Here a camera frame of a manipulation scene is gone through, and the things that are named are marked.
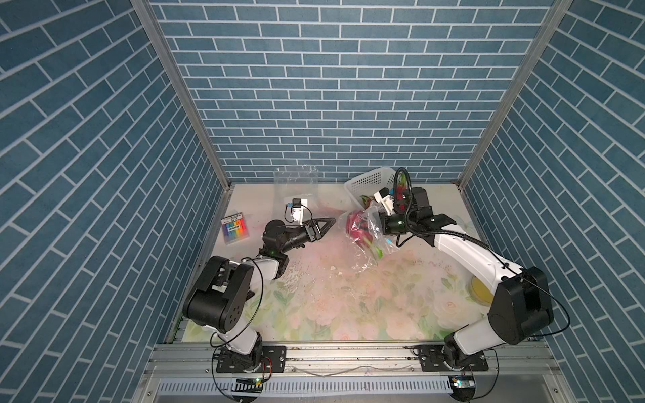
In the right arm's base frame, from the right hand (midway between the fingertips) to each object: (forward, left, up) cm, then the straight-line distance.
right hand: (365, 226), depth 80 cm
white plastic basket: (+35, -4, -14) cm, 38 cm away
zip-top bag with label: (+37, +32, -18) cm, 52 cm away
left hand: (-1, +9, +1) cm, 9 cm away
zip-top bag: (-8, +1, -7) cm, 10 cm away
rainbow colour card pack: (+8, +52, -18) cm, 56 cm away
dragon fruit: (-4, +2, +5) cm, 7 cm away
